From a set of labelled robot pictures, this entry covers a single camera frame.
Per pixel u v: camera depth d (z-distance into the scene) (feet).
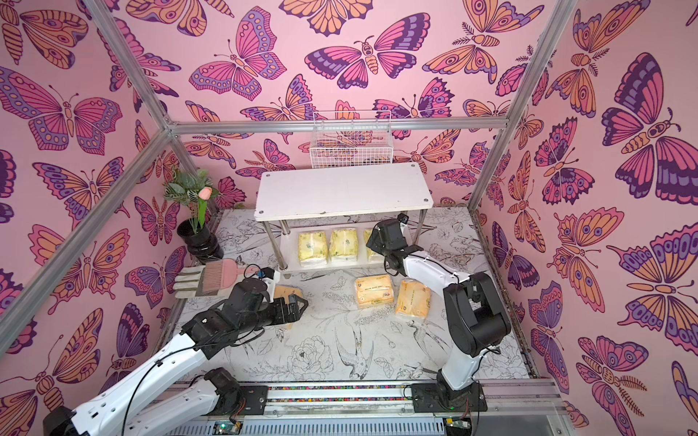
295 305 2.22
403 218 2.74
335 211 2.39
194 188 2.84
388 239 2.36
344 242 3.19
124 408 1.36
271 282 2.28
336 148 3.39
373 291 3.02
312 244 3.13
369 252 3.05
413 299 2.87
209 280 3.20
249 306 1.88
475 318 1.53
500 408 2.35
